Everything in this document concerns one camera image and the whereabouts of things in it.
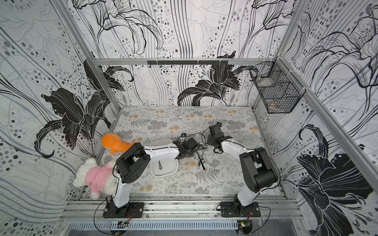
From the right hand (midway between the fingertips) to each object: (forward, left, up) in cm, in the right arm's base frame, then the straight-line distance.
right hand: (214, 137), depth 97 cm
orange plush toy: (-5, +65, +4) cm, 65 cm away
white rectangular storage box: (-26, +26, +27) cm, 45 cm away
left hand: (-9, +18, -6) cm, 21 cm away
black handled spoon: (-16, +9, -3) cm, 18 cm away
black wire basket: (+18, -39, +24) cm, 49 cm away
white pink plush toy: (-30, +61, +8) cm, 69 cm away
